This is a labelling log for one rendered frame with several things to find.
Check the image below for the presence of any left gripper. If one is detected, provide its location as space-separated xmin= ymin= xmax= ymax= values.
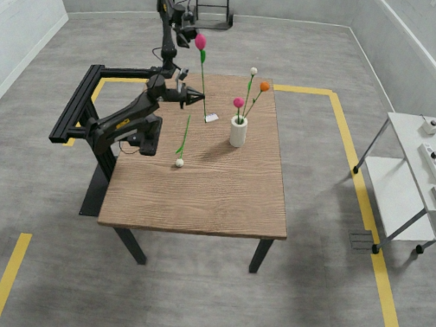
xmin=176 ymin=16 xmax=200 ymax=49

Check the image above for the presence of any white flower with green stem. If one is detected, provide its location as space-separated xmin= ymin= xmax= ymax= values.
xmin=248 ymin=67 xmax=258 ymax=94

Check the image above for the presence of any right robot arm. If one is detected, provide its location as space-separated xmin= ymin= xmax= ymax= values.
xmin=84 ymin=74 xmax=169 ymax=155

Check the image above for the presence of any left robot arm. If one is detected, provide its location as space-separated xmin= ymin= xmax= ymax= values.
xmin=157 ymin=0 xmax=192 ymax=75

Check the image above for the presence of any white cylindrical vase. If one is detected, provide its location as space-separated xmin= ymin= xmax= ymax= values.
xmin=229 ymin=116 xmax=247 ymax=147

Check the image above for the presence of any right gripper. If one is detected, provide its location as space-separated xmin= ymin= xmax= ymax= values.
xmin=167 ymin=69 xmax=205 ymax=109

